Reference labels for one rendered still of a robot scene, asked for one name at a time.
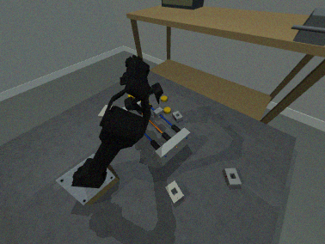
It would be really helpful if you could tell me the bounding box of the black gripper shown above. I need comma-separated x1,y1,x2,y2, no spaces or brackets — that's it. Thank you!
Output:
125,82,163,112

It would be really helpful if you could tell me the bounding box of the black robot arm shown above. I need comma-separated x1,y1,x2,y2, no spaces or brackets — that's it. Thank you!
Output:
71,55,151,188

